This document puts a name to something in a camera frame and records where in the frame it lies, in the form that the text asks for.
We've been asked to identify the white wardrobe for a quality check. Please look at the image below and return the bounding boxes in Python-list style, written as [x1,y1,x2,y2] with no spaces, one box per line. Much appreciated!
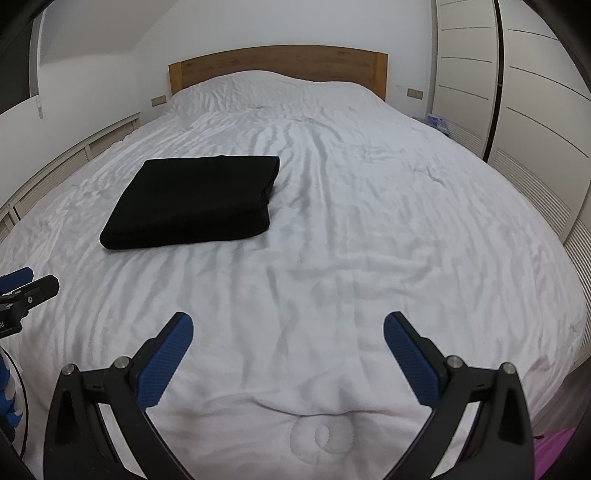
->
[427,0,591,250]

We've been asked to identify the bed with white duvet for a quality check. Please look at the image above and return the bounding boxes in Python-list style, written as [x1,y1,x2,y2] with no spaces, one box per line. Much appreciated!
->
[0,69,585,480]

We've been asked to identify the pink plastic object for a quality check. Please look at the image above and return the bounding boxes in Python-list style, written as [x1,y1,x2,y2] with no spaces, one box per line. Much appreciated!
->
[534,427,580,480]

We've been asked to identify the black pants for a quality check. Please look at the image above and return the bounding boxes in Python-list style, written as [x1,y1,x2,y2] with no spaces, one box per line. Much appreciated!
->
[99,155,281,251]

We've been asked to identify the wooden headboard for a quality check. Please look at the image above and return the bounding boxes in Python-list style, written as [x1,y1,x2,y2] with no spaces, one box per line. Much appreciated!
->
[168,45,389,100]

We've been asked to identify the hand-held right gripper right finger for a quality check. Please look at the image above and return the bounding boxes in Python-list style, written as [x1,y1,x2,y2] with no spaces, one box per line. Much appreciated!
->
[383,311,535,480]

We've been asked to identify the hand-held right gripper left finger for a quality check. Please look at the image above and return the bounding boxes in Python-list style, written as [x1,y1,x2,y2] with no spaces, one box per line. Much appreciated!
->
[44,311,195,480]

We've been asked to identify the blue white patterned object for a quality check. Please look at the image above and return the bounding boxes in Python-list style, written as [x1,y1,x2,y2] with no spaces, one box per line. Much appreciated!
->
[0,348,24,430]

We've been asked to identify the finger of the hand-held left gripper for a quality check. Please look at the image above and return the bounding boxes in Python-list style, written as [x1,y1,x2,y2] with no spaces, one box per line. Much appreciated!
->
[0,267,34,295]
[0,274,60,307]

